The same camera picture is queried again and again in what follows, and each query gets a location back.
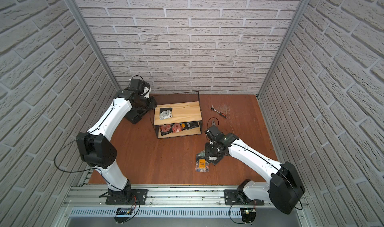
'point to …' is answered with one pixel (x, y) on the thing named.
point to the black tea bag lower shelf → (188, 125)
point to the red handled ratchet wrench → (213, 108)
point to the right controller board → (248, 215)
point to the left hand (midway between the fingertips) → (157, 102)
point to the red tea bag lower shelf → (165, 128)
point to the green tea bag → (201, 155)
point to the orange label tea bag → (202, 165)
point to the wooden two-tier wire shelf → (181, 117)
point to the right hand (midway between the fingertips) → (210, 152)
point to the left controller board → (123, 211)
